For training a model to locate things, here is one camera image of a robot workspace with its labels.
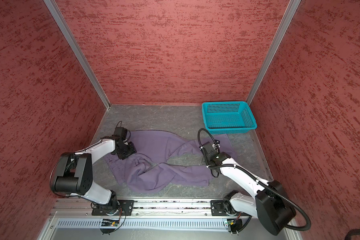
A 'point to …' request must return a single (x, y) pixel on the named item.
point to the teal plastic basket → (228, 117)
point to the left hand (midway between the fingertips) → (133, 155)
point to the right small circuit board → (234, 225)
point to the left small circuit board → (108, 222)
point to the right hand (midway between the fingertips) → (208, 162)
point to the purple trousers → (161, 157)
